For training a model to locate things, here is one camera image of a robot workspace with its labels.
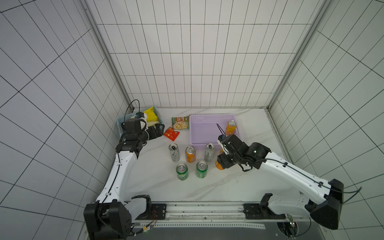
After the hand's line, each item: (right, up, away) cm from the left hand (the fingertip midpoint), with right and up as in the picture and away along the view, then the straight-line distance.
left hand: (156, 130), depth 81 cm
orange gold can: (+45, +1, +15) cm, 48 cm away
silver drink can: (+30, -12, +1) cm, 32 cm away
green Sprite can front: (+15, -21, -4) cm, 26 cm away
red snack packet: (+5, -4, +22) cm, 23 cm away
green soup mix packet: (+11, +4, +29) cm, 32 cm away
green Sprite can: (+25, -21, -3) cm, 33 cm away
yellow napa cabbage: (-9, +7, +23) cm, 26 cm away
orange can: (+19, -14, +3) cm, 24 cm away
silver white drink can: (+11, -15, +3) cm, 18 cm away
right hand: (+34, -14, -6) cm, 37 cm away
